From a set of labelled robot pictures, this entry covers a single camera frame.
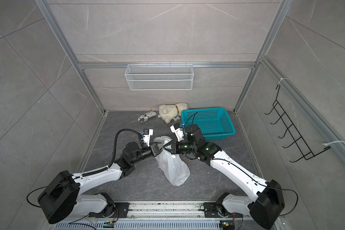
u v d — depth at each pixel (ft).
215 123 3.66
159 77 3.30
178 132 2.16
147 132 2.30
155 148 2.18
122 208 2.41
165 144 2.26
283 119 2.39
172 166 2.36
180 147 2.04
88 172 1.63
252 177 1.41
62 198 1.37
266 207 1.22
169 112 3.52
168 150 2.21
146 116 3.65
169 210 2.45
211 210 2.40
